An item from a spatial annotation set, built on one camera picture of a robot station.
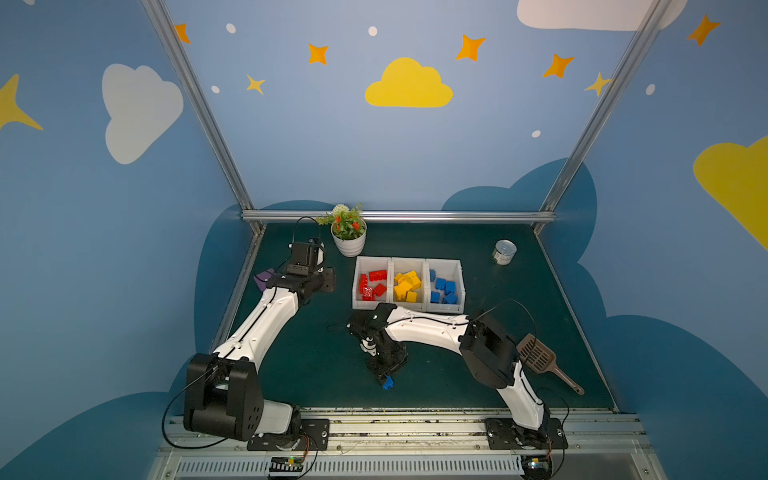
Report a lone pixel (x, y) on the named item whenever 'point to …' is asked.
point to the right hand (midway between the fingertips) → (387, 376)
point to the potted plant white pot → (348, 228)
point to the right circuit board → (535, 467)
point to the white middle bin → (401, 265)
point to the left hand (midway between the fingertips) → (323, 273)
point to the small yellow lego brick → (400, 279)
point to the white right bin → (450, 269)
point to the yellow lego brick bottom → (412, 279)
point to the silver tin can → (504, 252)
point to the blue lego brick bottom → (389, 383)
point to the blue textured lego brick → (432, 275)
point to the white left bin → (365, 265)
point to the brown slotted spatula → (541, 358)
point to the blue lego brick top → (450, 286)
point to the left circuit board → (285, 466)
